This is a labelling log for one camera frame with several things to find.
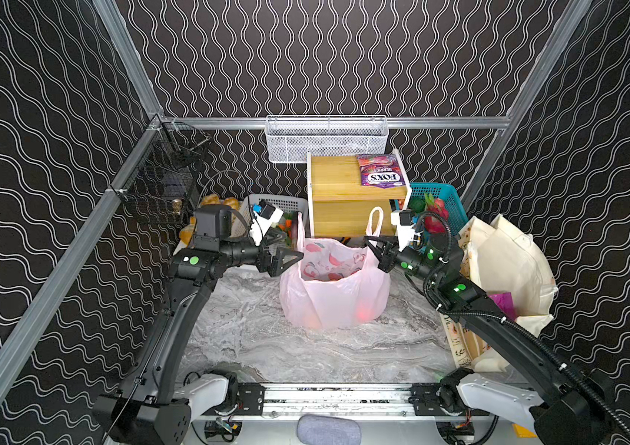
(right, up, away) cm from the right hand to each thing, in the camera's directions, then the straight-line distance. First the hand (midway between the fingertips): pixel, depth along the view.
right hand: (365, 238), depth 71 cm
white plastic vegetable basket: (-25, +14, +50) cm, 58 cm away
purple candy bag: (+40, -18, +6) cm, 44 cm away
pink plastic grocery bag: (-8, -12, +1) cm, 14 cm away
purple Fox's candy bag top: (+6, +19, +9) cm, 22 cm away
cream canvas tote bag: (+41, -6, +10) cm, 43 cm away
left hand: (-17, -1, -6) cm, 18 cm away
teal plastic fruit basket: (+42, +18, +44) cm, 63 cm away
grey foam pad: (-11, -47, -3) cm, 48 cm away
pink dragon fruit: (+32, +5, +33) cm, 46 cm away
